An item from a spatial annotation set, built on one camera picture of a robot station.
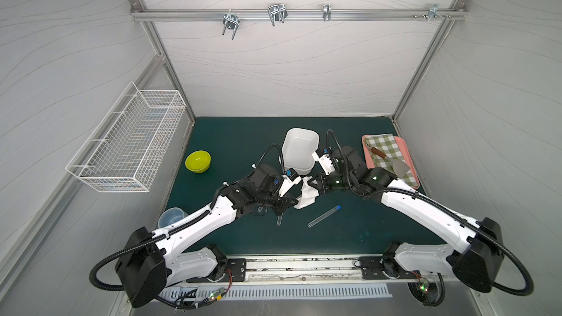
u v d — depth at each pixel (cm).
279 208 67
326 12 78
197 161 101
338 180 63
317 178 65
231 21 79
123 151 68
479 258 38
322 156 68
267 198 64
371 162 102
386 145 108
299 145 108
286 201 65
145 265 39
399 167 99
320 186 65
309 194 76
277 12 77
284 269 75
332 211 87
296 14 79
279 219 84
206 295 69
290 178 67
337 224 86
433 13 76
